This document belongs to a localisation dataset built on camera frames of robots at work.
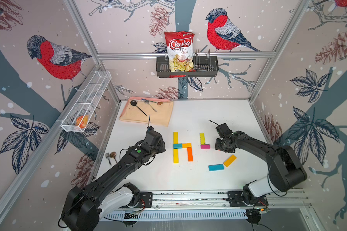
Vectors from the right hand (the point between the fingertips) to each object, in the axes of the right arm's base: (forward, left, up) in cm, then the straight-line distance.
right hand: (219, 145), depth 92 cm
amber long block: (-9, -6, -2) cm, 11 cm away
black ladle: (+36, +65, +1) cm, 75 cm away
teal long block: (-14, +3, -1) cm, 14 cm away
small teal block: (-1, +27, 0) cm, 27 cm away
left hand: (-4, +35, +12) cm, 37 cm away
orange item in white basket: (-7, +71, +34) cm, 79 cm away
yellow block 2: (-7, +28, -2) cm, 29 cm away
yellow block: (+6, +29, -2) cm, 30 cm away
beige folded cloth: (+31, +61, 0) cm, 68 cm away
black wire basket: (+42, +11, +33) cm, 54 cm away
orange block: (-7, +19, -2) cm, 20 cm away
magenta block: (-1, +9, -1) cm, 9 cm away
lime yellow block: (+6, +10, -2) cm, 12 cm away
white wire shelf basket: (+26, +80, +30) cm, 89 cm away
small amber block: (-1, +22, +1) cm, 22 cm away
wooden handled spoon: (+37, +45, 0) cm, 58 cm away
